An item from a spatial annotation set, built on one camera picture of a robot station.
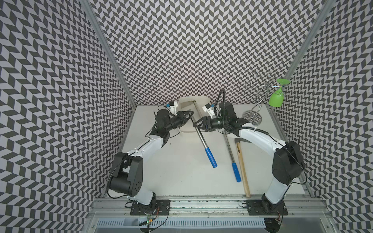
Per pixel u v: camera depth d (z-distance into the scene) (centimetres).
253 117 108
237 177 82
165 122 68
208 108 75
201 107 77
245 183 81
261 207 66
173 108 77
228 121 67
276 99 90
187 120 75
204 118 71
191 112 79
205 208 75
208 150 76
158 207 71
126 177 44
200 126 78
